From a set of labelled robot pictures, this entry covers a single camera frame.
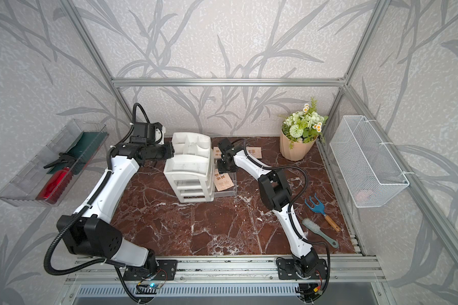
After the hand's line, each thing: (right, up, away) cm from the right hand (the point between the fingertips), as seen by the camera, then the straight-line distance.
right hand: (222, 168), depth 101 cm
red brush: (-47, -2, -43) cm, 64 cm away
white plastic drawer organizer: (-11, +1, -20) cm, 23 cm away
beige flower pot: (+39, +9, -2) cm, 40 cm away
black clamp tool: (-51, +6, -35) cm, 62 cm away
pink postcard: (0, -7, -2) cm, 7 cm away
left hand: (-18, +10, -20) cm, 29 cm away
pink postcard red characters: (-2, +8, -8) cm, 12 cm away
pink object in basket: (+56, -8, -29) cm, 64 cm away
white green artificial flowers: (+38, +20, -18) cm, 47 cm away
